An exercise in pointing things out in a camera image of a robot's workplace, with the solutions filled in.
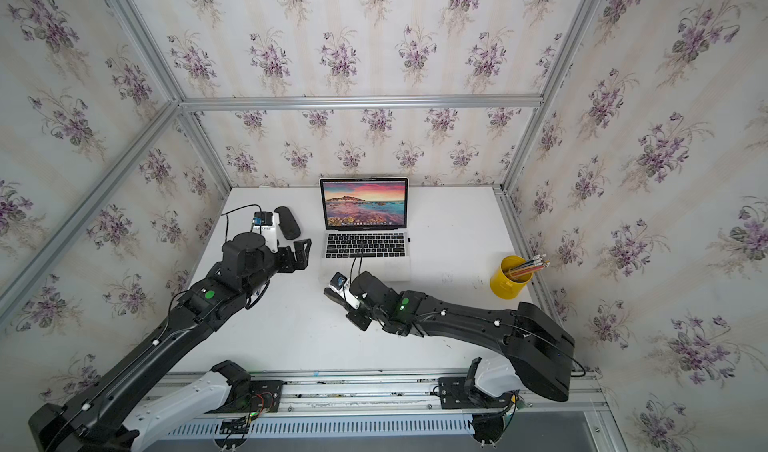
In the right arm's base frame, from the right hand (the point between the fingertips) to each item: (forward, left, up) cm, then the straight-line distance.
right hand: (351, 300), depth 79 cm
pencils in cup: (+9, -50, +6) cm, 51 cm away
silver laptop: (+32, -1, -10) cm, 34 cm away
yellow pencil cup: (+6, -44, -3) cm, 45 cm away
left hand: (+9, +12, +14) cm, 21 cm away
